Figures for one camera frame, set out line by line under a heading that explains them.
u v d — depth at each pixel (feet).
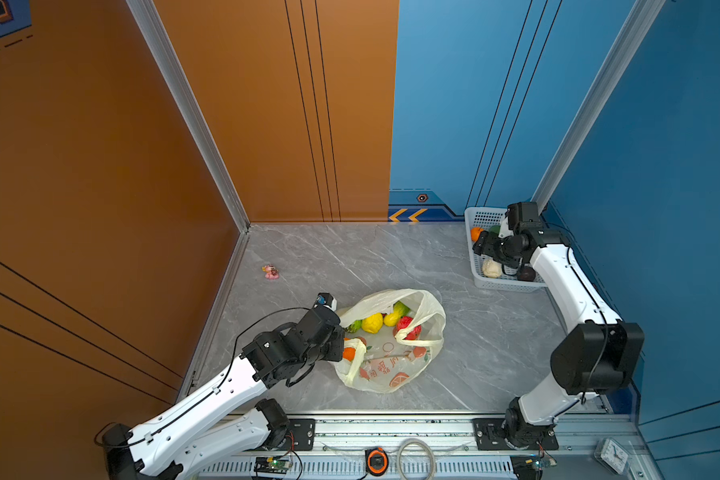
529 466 2.31
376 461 2.21
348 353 2.38
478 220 3.79
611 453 2.28
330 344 2.08
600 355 1.39
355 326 2.85
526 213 2.15
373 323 2.85
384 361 2.67
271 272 3.36
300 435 2.44
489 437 2.38
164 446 1.32
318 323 1.73
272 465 2.31
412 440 2.45
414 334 2.84
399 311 2.99
